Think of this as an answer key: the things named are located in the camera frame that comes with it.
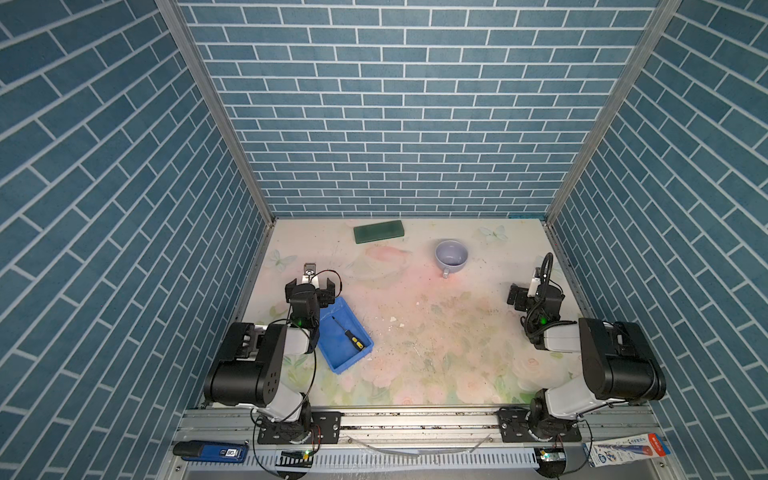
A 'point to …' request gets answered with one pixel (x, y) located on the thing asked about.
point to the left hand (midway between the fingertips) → (312, 278)
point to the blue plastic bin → (337, 348)
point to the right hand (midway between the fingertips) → (529, 283)
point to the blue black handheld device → (208, 451)
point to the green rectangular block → (378, 231)
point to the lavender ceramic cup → (450, 256)
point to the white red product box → (606, 451)
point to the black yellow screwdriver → (355, 340)
